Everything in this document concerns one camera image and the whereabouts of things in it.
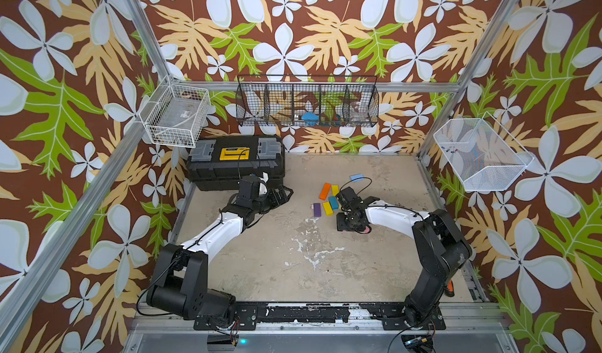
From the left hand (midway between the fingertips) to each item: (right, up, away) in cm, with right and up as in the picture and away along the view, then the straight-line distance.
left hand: (286, 192), depth 87 cm
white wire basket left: (-42, +29, -1) cm, 51 cm away
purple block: (+13, -9, +12) cm, 20 cm away
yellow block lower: (+17, -8, +12) cm, 23 cm away
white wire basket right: (+70, +13, -6) cm, 72 cm away
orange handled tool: (+55, -33, -10) cm, 65 cm away
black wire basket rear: (+8, +39, +13) cm, 42 cm away
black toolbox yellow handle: (-29, +11, +8) cm, 32 cm away
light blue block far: (+24, +6, -11) cm, 27 cm away
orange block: (+16, -1, +20) cm, 26 cm away
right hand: (+22, -14, +8) cm, 27 cm away
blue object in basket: (+9, +30, +9) cm, 33 cm away
